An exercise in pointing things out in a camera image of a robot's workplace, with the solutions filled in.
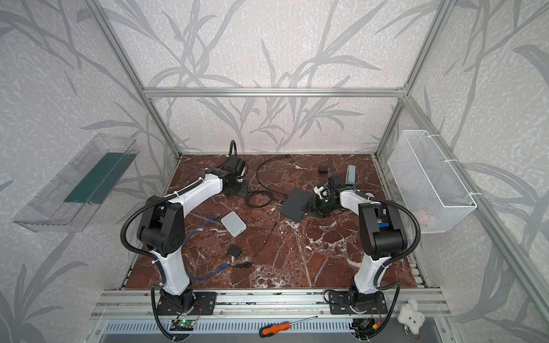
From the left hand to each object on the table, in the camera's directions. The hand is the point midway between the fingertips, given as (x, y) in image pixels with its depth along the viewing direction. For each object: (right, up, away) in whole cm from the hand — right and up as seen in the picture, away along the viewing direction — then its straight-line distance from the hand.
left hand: (246, 182), depth 96 cm
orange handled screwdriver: (+14, -46, -28) cm, 56 cm away
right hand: (+27, -10, -2) cm, 29 cm away
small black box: (+38, +6, +17) cm, 42 cm away
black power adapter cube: (-2, -27, -11) cm, 30 cm away
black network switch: (+23, -10, +6) cm, 26 cm away
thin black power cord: (+4, -31, -14) cm, 34 cm away
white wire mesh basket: (+61, -2, -35) cm, 71 cm away
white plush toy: (+58, -42, -27) cm, 77 cm away
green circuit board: (-17, -47, -24) cm, 56 cm away
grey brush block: (+50, +3, +10) cm, 51 cm away
